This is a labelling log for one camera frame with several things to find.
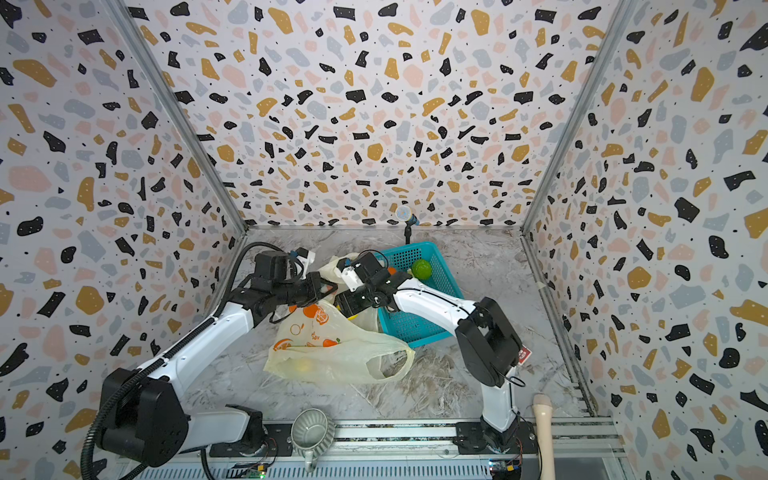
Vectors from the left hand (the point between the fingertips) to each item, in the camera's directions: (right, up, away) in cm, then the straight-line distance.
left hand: (337, 281), depth 79 cm
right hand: (-1, -5, +4) cm, 6 cm away
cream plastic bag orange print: (-5, -16, +1) cm, 17 cm away
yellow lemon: (-10, -23, +2) cm, 25 cm away
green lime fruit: (+24, +2, +23) cm, 33 cm away
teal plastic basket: (+20, -17, +15) cm, 30 cm away
